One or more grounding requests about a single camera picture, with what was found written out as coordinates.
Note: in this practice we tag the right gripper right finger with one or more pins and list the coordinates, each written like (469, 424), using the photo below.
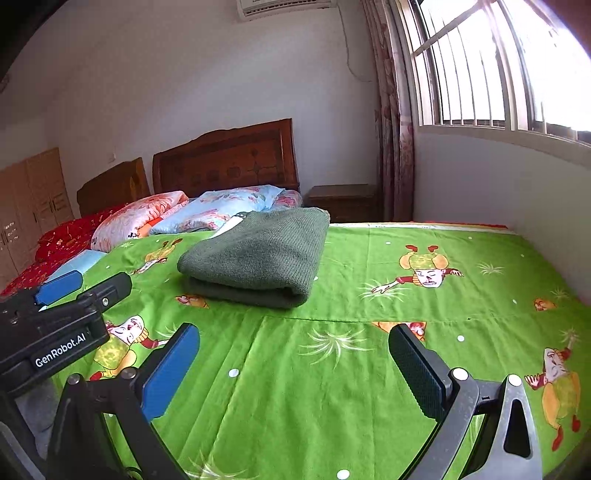
(507, 445)

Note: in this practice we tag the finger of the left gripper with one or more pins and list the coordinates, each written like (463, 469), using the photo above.
(102, 296)
(55, 289)

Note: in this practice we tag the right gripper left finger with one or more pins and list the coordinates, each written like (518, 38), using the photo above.
(103, 429)

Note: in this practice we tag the green knit sweater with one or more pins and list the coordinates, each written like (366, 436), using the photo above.
(269, 259)

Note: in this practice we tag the light blue pillow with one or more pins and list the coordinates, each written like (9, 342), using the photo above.
(81, 262)

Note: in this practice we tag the red patterned bed sheet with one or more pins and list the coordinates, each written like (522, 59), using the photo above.
(57, 246)

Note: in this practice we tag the pink floral pillow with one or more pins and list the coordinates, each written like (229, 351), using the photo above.
(136, 219)

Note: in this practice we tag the light wooden wardrobe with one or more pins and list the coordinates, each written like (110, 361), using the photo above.
(34, 201)

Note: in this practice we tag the small wooden headboard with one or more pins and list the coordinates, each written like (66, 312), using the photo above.
(124, 183)

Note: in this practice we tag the light blue floral quilt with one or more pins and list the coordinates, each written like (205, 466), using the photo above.
(212, 209)

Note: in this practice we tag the green cartoon bed sheet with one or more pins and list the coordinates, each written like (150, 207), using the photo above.
(312, 392)

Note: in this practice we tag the large wooden headboard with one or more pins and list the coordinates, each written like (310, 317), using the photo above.
(223, 159)

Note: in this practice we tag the wooden nightstand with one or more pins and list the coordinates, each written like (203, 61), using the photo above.
(346, 203)

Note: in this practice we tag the white air conditioner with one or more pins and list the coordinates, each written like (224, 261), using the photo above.
(249, 10)

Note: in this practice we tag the floral pink curtain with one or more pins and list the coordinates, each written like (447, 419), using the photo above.
(393, 114)

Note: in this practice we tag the barred window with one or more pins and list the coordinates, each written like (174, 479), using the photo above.
(512, 66)

